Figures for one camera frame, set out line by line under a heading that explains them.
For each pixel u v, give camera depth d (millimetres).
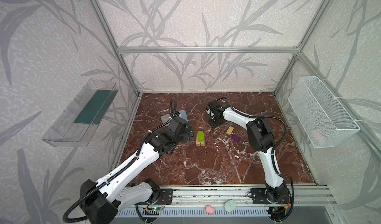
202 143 896
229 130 983
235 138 921
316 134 746
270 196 645
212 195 754
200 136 896
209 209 681
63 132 601
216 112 767
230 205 700
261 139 576
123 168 427
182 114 1048
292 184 737
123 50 938
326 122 621
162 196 733
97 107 641
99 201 369
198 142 906
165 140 530
